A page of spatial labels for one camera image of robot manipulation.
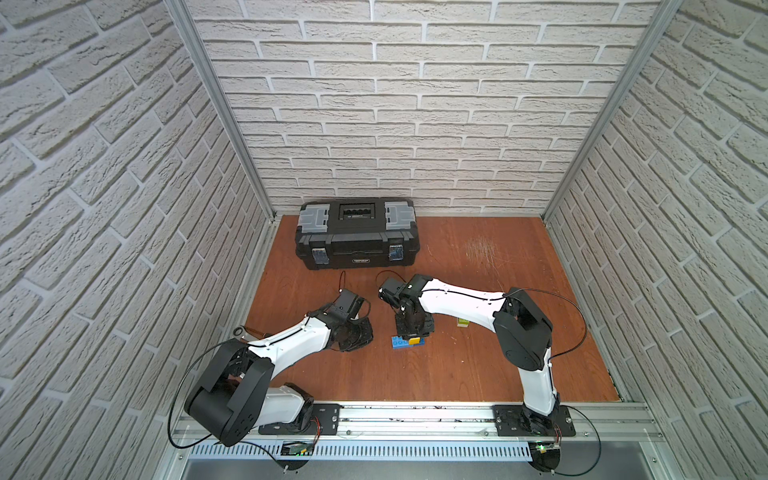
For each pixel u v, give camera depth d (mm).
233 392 417
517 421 740
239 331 874
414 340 824
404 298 634
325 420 735
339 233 923
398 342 852
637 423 758
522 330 497
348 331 722
